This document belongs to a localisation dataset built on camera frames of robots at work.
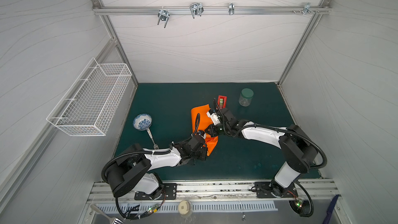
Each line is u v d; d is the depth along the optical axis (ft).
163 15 2.59
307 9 2.51
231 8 2.56
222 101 3.32
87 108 2.21
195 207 2.30
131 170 1.41
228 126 2.26
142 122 3.20
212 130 2.51
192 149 2.18
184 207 2.00
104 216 2.20
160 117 3.21
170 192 2.40
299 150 1.52
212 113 2.62
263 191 2.38
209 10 2.55
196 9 2.52
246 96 3.32
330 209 2.29
